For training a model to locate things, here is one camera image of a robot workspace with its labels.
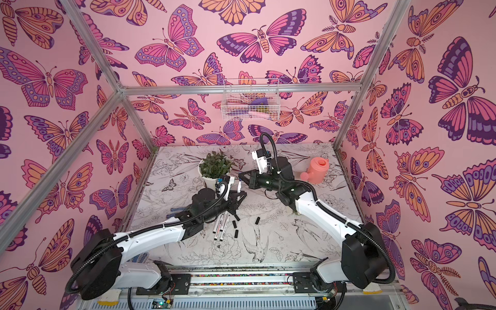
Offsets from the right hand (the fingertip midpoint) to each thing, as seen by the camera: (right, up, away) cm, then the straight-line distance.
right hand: (240, 173), depth 75 cm
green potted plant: (-12, +3, +16) cm, 20 cm away
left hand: (+3, -8, +2) cm, 8 cm away
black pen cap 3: (-2, -28, +11) cm, 30 cm away
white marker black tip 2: (-8, -26, +13) cm, 30 cm away
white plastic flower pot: (-16, -5, +17) cm, 24 cm away
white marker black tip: (-12, -26, +13) cm, 32 cm away
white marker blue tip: (0, -5, 0) cm, 5 cm away
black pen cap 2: (-3, -25, +15) cm, 29 cm away
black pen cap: (+7, -23, +15) cm, 28 cm away
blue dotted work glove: (-19, -13, -10) cm, 25 cm away
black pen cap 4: (-3, -22, +17) cm, 28 cm away
